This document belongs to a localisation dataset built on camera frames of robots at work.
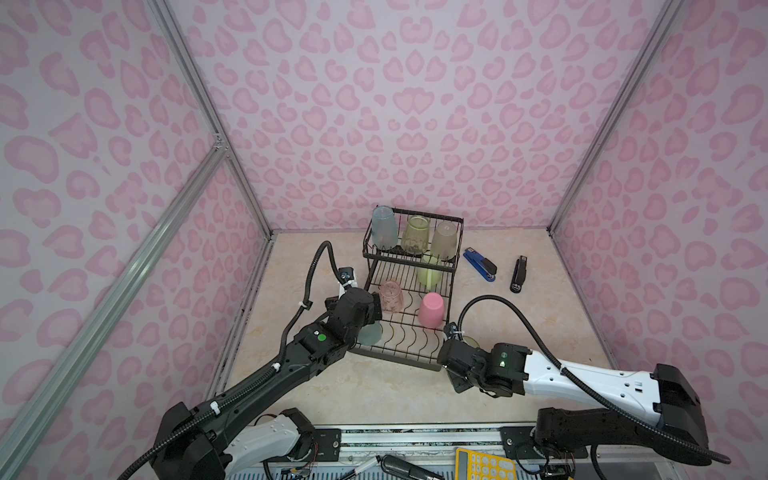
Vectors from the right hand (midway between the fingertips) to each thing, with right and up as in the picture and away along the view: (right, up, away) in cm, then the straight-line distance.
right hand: (455, 371), depth 76 cm
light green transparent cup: (-10, +35, +7) cm, 37 cm away
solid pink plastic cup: (-5, +13, +10) cm, 17 cm away
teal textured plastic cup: (-19, +38, +9) cm, 43 cm away
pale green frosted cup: (-2, +33, +7) cm, 34 cm away
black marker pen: (-13, -18, -11) cm, 24 cm away
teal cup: (-23, +7, +10) cm, 26 cm away
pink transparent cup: (-17, +17, +14) cm, 28 cm away
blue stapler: (+16, +26, +30) cm, 43 cm away
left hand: (-24, +20, +2) cm, 31 cm away
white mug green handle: (-5, +24, +17) cm, 30 cm away
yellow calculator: (+3, -19, -7) cm, 20 cm away
